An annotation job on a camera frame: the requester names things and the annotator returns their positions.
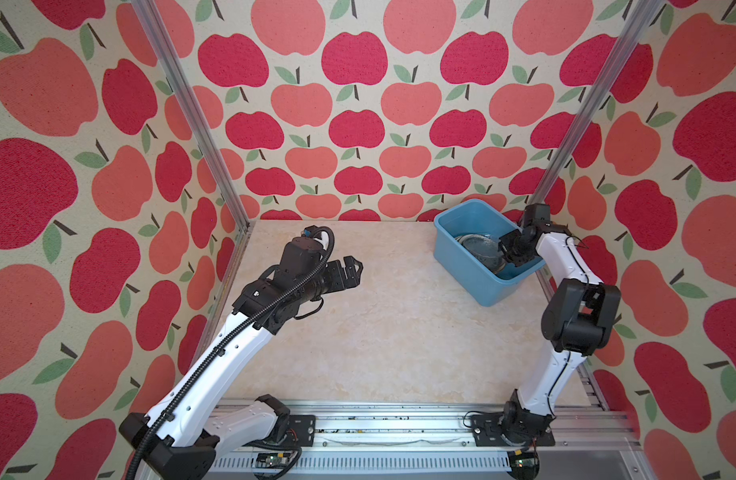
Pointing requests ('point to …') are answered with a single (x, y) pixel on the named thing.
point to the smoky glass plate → (486, 248)
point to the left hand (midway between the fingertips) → (354, 271)
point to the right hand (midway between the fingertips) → (506, 248)
